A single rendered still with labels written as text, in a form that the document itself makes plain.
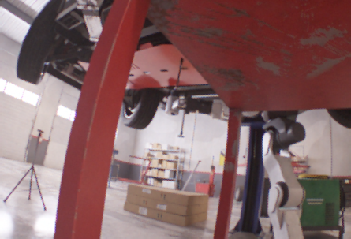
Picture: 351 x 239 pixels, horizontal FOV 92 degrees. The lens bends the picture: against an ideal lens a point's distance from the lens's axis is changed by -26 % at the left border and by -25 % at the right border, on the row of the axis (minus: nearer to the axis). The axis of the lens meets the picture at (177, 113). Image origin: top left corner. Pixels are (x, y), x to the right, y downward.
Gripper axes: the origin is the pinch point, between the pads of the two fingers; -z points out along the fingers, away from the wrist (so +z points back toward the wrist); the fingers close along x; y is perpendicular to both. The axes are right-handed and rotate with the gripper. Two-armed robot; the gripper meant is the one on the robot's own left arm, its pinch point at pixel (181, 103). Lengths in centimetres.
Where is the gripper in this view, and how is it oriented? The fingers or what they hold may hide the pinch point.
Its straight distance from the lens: 142.2
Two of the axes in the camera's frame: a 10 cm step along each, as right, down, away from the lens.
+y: 0.8, 2.9, 9.5
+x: -1.7, 9.5, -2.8
